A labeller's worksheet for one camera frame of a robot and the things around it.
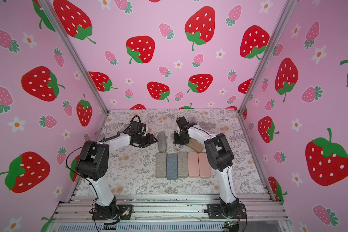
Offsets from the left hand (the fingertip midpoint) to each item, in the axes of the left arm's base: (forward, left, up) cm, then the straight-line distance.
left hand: (156, 141), depth 98 cm
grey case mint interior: (-17, -5, -2) cm, 18 cm away
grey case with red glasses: (-16, -18, -2) cm, 24 cm away
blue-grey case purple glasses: (-17, -12, -2) cm, 21 cm away
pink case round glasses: (-20, -32, -2) cm, 38 cm away
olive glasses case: (-2, -27, -2) cm, 27 cm away
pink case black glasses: (-18, -25, -1) cm, 31 cm away
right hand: (+1, -15, -2) cm, 16 cm away
